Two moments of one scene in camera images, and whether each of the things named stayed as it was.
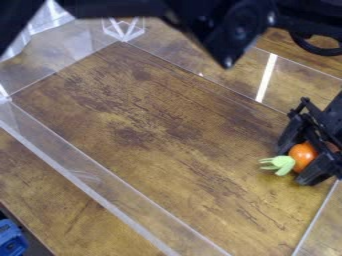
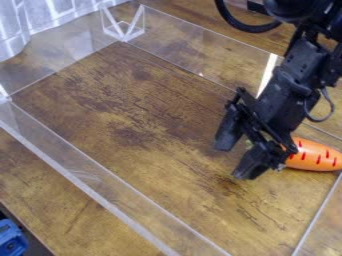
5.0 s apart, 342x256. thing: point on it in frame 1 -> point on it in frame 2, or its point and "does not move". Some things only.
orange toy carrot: (303, 157) does not move
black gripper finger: (320, 168) -> (256, 160)
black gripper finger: (296, 131) -> (230, 129)
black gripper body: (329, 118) -> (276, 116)
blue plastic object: (14, 241) does not move
